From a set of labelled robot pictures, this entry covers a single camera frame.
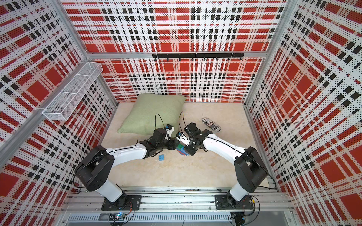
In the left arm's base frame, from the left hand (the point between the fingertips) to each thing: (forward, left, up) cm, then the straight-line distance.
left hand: (179, 141), depth 90 cm
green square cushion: (+19, +21, +8) cm, 29 cm away
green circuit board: (-40, +29, -5) cm, 49 cm away
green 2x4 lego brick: (-4, -1, 0) cm, 4 cm away
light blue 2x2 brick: (-9, +11, -5) cm, 15 cm away
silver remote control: (+18, -22, -4) cm, 29 cm away
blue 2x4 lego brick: (-7, -2, -1) cm, 7 cm away
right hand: (-6, -8, +2) cm, 10 cm away
